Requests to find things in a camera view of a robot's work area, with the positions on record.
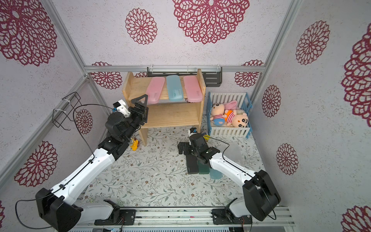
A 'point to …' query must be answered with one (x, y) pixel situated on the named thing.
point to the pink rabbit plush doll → (218, 110)
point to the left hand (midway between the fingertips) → (148, 100)
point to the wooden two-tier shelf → (165, 113)
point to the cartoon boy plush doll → (236, 118)
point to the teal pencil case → (215, 174)
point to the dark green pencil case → (203, 168)
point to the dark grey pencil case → (192, 164)
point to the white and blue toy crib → (244, 102)
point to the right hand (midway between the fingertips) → (187, 146)
